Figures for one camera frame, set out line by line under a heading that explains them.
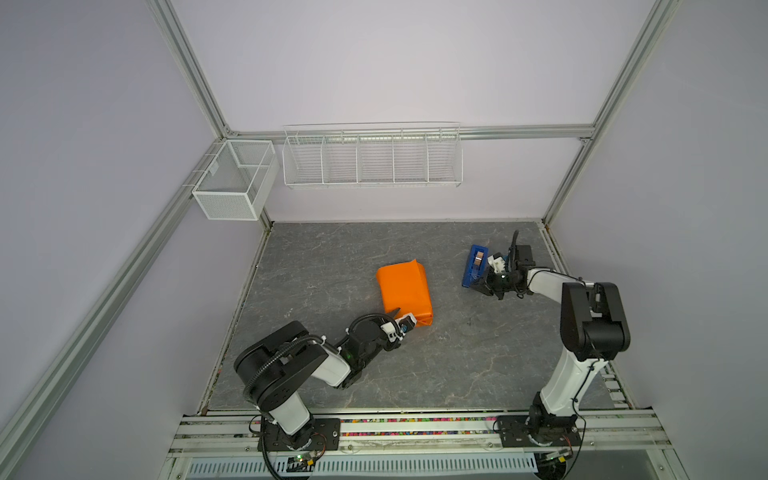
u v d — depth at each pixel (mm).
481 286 888
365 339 668
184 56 750
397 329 723
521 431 738
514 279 758
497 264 936
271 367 435
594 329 512
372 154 981
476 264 1021
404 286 946
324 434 738
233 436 754
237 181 972
